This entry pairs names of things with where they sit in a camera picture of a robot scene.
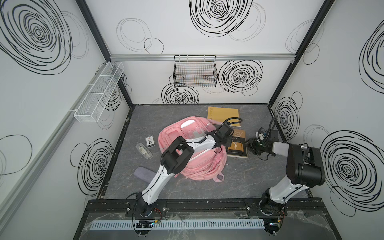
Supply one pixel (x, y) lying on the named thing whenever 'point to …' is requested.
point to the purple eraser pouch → (144, 174)
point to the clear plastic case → (144, 150)
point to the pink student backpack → (206, 165)
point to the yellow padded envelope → (220, 114)
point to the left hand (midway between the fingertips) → (231, 139)
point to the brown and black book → (238, 149)
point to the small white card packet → (150, 141)
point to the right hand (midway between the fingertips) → (244, 144)
